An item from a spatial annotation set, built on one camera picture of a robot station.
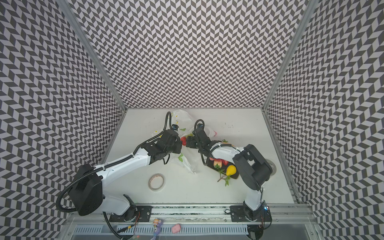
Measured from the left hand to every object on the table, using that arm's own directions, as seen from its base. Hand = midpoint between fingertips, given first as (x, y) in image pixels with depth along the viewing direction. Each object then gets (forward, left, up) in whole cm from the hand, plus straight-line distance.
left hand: (179, 143), depth 85 cm
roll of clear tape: (-18, +12, -10) cm, 24 cm away
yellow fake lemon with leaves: (-13, -29, -8) cm, 33 cm away
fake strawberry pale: (-9, -22, -7) cm, 25 cm away
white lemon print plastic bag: (+14, -3, -1) cm, 14 cm away
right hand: (+4, -6, -7) cm, 10 cm away
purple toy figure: (-38, +8, -8) cm, 40 cm away
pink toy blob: (-39, -1, -9) cm, 40 cm away
